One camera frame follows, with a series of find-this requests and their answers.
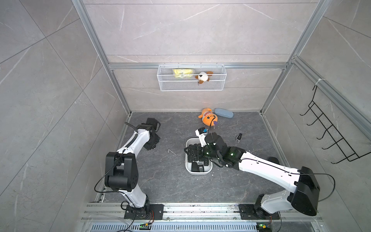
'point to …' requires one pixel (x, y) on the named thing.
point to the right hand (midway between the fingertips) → (191, 148)
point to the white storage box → (196, 164)
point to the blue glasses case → (223, 112)
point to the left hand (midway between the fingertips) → (154, 140)
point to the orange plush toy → (208, 118)
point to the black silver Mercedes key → (238, 137)
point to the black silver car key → (200, 168)
